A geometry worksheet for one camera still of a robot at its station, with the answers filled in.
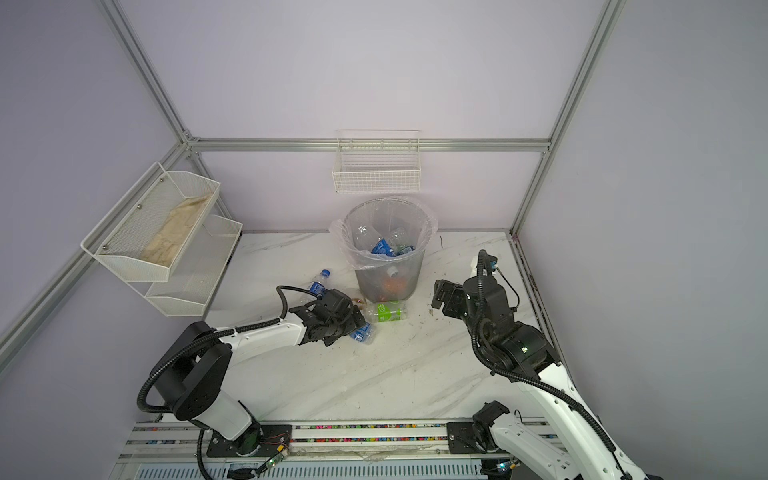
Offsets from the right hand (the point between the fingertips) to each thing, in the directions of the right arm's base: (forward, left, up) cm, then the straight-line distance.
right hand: (449, 285), depth 68 cm
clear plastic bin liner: (+27, +17, -9) cm, 33 cm away
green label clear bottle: (+7, +16, -24) cm, 30 cm away
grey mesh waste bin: (+12, +20, -13) cm, 27 cm away
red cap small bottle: (+10, +25, -23) cm, 36 cm away
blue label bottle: (+18, +17, -7) cm, 26 cm away
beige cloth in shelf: (+12, +73, +2) cm, 74 cm away
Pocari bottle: (-1, +22, -23) cm, 32 cm away
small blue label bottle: (+16, +39, -24) cm, 49 cm away
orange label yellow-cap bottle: (+12, +14, -19) cm, 26 cm away
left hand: (+2, +26, -25) cm, 36 cm away
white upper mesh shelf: (+12, +77, +5) cm, 78 cm away
